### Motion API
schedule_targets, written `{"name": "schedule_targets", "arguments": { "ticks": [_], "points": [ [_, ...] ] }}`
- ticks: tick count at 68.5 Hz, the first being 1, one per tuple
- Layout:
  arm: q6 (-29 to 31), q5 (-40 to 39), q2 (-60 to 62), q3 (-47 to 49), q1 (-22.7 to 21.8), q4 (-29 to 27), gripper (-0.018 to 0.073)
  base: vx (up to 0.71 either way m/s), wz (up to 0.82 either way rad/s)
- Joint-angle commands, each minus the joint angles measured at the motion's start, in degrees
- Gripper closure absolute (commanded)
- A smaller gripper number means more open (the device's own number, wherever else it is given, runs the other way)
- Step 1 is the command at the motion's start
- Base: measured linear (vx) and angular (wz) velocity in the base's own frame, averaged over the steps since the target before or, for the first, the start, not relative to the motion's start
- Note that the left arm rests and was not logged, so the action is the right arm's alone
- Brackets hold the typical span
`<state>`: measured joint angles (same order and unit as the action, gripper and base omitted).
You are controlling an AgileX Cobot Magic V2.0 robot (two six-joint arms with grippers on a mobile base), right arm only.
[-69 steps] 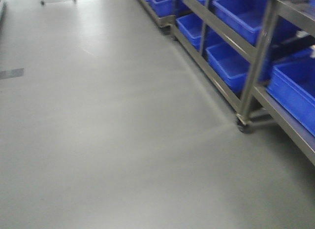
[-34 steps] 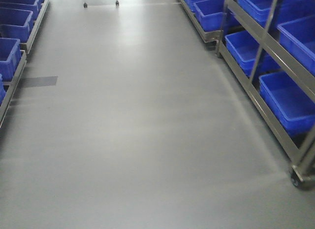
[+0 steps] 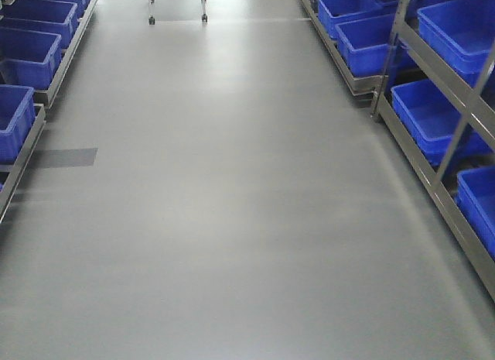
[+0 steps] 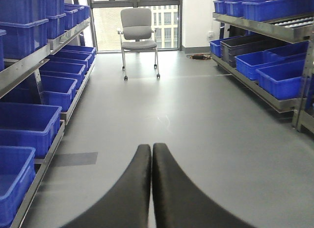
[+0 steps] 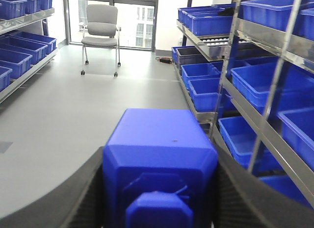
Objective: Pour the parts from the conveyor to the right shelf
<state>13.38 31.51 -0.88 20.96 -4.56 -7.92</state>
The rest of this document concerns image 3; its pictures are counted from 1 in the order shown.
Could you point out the steel rack on castors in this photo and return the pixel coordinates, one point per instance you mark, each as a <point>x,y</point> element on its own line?
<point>151,21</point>

